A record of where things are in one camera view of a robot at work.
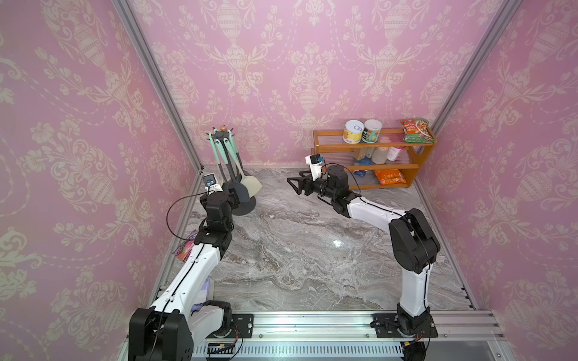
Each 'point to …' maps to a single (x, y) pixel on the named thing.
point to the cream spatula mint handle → (252, 184)
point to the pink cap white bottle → (393, 153)
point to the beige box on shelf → (360, 153)
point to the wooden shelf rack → (338, 154)
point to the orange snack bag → (390, 176)
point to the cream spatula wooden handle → (234, 162)
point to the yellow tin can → (353, 131)
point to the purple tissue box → (204, 295)
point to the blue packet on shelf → (361, 173)
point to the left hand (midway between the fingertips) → (222, 187)
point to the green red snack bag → (416, 131)
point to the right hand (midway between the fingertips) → (294, 175)
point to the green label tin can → (371, 131)
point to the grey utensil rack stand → (243, 209)
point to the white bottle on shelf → (380, 156)
